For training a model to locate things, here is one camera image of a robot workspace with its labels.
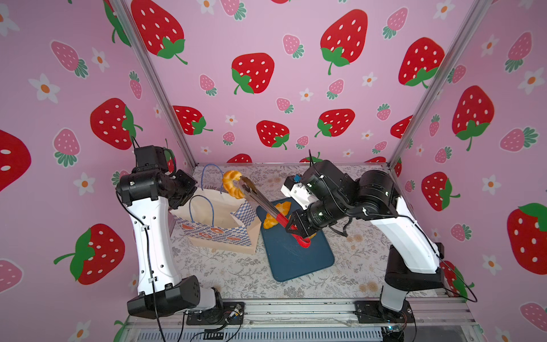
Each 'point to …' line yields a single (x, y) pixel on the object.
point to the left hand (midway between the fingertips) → (197, 184)
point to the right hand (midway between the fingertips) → (291, 220)
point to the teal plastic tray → (287, 258)
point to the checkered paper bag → (215, 219)
